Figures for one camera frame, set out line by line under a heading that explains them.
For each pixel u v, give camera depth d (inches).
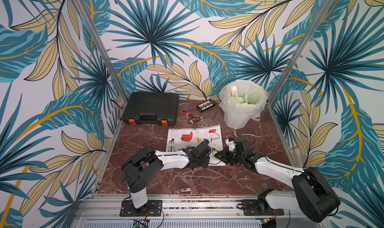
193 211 28.8
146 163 20.1
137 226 27.8
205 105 44.9
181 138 38.5
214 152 33.9
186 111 44.7
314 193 16.7
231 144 32.2
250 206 29.0
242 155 26.6
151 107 41.7
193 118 41.9
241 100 34.4
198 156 27.3
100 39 33.2
